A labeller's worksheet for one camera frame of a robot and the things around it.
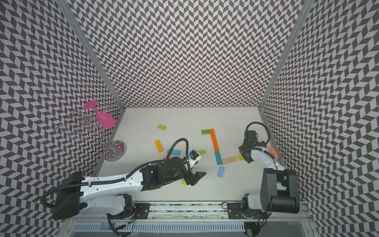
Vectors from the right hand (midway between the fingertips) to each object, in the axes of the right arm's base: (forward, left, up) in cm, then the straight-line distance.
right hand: (244, 154), depth 89 cm
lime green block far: (+23, +55, -2) cm, 59 cm away
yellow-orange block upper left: (+8, +55, -3) cm, 55 cm away
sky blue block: (+4, +44, -2) cm, 44 cm away
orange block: (+14, +17, -3) cm, 23 cm away
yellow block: (-2, +3, +1) cm, 4 cm away
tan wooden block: (-3, +10, -1) cm, 11 cm away
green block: (+19, +23, -2) cm, 30 cm away
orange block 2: (+8, +17, -2) cm, 19 cm away
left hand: (-14, +27, +13) cm, 33 cm away
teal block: (0, +16, -4) cm, 16 cm away
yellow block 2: (-21, +35, +16) cm, 43 cm away
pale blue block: (-10, +15, -3) cm, 18 cm away
